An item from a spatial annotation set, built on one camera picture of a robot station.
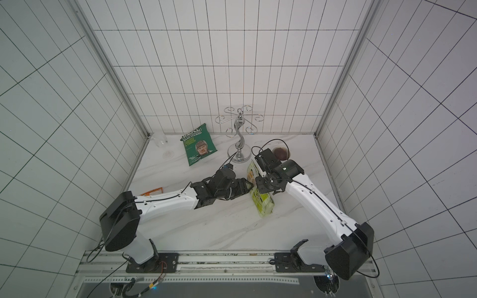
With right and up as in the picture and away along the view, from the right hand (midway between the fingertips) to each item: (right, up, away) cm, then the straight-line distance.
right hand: (257, 185), depth 77 cm
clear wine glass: (-51, +20, +23) cm, 60 cm away
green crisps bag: (-32, +18, +30) cm, 48 cm away
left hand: (-5, -3, +3) cm, 7 cm away
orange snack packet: (-56, -8, +19) cm, 60 cm away
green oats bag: (+2, -7, -1) cm, 8 cm away
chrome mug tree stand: (-8, +13, +33) cm, 36 cm away
